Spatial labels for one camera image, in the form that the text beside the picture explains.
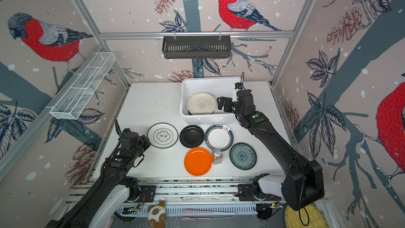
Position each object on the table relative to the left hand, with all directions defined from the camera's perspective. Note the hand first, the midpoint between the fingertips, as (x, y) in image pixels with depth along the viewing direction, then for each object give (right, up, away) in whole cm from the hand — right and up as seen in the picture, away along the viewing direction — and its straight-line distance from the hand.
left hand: (148, 137), depth 84 cm
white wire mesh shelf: (-30, +19, -12) cm, 38 cm away
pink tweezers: (+24, -29, -19) cm, 42 cm away
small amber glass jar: (+37, -7, -8) cm, 38 cm away
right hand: (+40, +20, -3) cm, 45 cm away
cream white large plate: (+28, +17, +20) cm, 39 cm away
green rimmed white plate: (+39, -2, +10) cm, 41 cm away
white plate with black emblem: (+6, -1, +7) cm, 9 cm away
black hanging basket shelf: (+24, +56, +23) cm, 65 cm away
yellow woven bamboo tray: (+77, -30, -17) cm, 85 cm away
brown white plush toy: (+11, -28, -18) cm, 35 cm away
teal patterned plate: (+52, -11, +2) cm, 53 cm away
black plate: (+22, -2, +11) cm, 25 cm away
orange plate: (+27, -13, -1) cm, 30 cm away
